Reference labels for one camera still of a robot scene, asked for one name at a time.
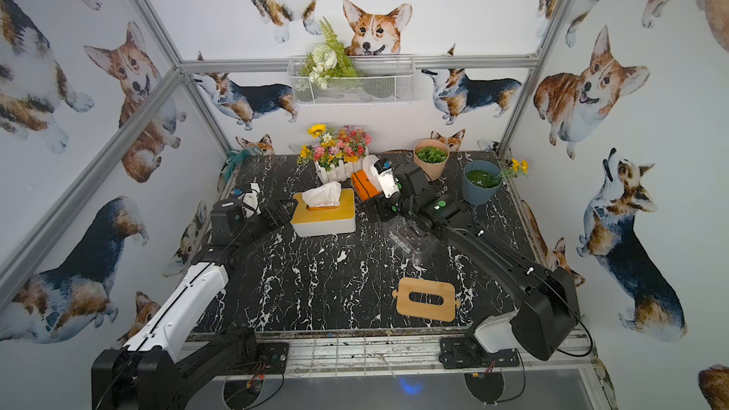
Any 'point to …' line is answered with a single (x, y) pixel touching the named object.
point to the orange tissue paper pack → (326, 196)
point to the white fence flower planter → (336, 155)
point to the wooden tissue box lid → (436, 311)
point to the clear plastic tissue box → (404, 242)
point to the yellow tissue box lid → (345, 211)
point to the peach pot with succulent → (430, 158)
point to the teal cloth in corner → (233, 158)
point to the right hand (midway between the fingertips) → (381, 187)
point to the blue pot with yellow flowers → (481, 180)
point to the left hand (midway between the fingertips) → (285, 199)
